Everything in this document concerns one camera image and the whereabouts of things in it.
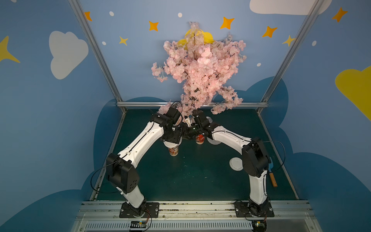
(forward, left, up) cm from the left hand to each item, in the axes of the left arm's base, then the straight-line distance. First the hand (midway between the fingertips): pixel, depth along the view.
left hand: (172, 137), depth 82 cm
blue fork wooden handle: (-9, -61, -17) cm, 64 cm away
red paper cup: (-4, 0, -11) cm, 11 cm away
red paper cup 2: (+7, -17, -12) cm, 22 cm away
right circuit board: (-40, -47, -21) cm, 65 cm away
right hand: (+3, -2, -1) cm, 4 cm away
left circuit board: (-41, +16, -21) cm, 48 cm away
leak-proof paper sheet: (-5, 0, -2) cm, 5 cm away
